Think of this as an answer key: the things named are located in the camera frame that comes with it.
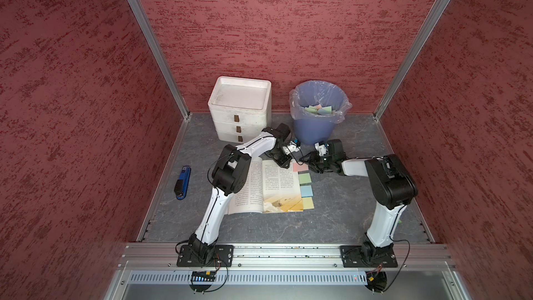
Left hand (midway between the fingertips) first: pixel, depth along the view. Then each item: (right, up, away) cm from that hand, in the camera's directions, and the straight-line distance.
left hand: (284, 166), depth 97 cm
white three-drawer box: (-20, +28, -8) cm, 35 cm away
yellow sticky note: (+10, -14, -9) cm, 20 cm away
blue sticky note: (+9, -10, -7) cm, 15 cm away
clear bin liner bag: (+15, +37, +4) cm, 40 cm away
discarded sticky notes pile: (+18, +28, +6) cm, 34 cm away
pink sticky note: (+6, 0, -2) cm, 6 cm away
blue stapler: (-46, -7, -8) cm, 47 cm away
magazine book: (-7, -8, -7) cm, 13 cm away
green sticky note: (+9, -5, -3) cm, 11 cm away
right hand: (+8, +2, 0) cm, 8 cm away
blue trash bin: (+13, +17, +2) cm, 22 cm away
